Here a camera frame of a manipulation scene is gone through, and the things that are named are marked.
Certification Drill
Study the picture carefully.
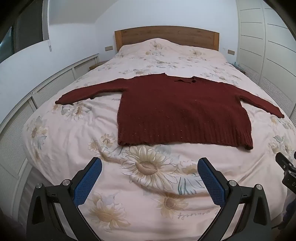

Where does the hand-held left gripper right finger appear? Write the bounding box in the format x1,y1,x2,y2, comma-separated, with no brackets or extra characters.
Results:
197,157,271,241

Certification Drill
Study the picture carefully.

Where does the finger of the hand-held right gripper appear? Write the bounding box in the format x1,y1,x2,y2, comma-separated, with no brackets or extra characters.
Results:
275,152,294,172

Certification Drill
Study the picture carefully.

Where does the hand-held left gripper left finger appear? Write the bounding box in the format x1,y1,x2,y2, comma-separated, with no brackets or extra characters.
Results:
26,157,102,241

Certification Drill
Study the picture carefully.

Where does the dark red knitted sweater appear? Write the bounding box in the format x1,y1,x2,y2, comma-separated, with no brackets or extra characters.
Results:
55,72,285,151

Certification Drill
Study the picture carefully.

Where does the bed with floral duvet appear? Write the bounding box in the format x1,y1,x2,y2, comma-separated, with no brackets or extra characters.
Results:
22,38,296,241

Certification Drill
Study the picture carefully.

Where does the white louvered cabinet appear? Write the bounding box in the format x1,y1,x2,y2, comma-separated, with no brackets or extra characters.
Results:
0,53,100,211

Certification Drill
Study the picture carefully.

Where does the white louvered wardrobe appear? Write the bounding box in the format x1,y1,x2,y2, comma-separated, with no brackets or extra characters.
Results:
236,0,296,117

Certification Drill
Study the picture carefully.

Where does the wooden headboard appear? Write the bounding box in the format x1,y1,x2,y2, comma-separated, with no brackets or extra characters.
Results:
114,25,220,52

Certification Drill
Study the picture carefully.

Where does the dark window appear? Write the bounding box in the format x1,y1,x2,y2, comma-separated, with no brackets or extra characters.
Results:
0,0,48,64

